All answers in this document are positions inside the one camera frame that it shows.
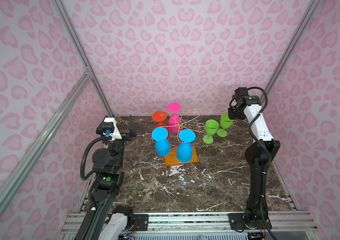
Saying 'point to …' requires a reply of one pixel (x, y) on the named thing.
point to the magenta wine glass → (173, 107)
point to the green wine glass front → (211, 127)
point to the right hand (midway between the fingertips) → (235, 114)
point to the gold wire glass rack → (183, 124)
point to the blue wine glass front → (184, 150)
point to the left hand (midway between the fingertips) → (117, 114)
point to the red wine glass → (160, 116)
